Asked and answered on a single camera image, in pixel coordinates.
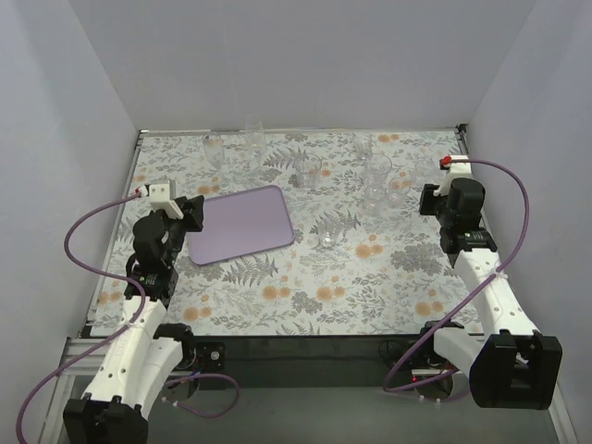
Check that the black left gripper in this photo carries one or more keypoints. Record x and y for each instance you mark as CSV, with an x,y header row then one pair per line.
x,y
192,213

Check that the clear faceted tumbler glass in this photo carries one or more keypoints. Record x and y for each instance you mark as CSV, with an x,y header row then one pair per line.
x,y
308,168

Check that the clear stemmed goblet glass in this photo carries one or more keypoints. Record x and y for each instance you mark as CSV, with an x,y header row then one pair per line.
x,y
398,189

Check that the purple rectangular tray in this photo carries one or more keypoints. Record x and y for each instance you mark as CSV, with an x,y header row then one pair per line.
x,y
240,223

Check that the tall clear flute glass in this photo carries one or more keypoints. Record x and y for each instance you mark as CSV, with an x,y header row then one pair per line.
x,y
255,139

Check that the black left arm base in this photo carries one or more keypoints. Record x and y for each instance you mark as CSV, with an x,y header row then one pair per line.
x,y
207,357

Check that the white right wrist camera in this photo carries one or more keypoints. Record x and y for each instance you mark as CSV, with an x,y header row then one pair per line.
x,y
455,167

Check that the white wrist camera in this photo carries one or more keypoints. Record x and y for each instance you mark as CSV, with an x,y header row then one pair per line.
x,y
162,196
455,167

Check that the clear right wine glass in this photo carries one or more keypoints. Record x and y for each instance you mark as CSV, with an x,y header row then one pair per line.
x,y
425,172

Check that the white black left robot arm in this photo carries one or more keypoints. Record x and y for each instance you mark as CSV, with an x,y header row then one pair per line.
x,y
115,407

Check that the floral patterned table mat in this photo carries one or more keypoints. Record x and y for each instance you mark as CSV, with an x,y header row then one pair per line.
x,y
385,275

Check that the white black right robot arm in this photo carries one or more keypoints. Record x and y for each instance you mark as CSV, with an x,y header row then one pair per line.
x,y
516,367

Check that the clear back tumbler glass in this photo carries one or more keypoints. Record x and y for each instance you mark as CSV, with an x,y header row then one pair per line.
x,y
363,145

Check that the tall clear drinking glass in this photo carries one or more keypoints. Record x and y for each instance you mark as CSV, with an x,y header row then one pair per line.
x,y
376,170

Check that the clear stemmed wine glass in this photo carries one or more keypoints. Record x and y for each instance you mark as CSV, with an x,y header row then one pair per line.
x,y
214,151

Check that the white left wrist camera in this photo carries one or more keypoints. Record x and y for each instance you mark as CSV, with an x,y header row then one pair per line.
x,y
162,196

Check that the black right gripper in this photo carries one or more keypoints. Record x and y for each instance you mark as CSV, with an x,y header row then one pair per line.
x,y
429,200

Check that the aluminium table frame rail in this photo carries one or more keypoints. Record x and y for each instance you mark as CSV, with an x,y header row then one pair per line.
x,y
52,424

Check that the small clear shot glass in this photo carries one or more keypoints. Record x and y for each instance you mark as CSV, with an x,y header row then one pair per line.
x,y
327,232

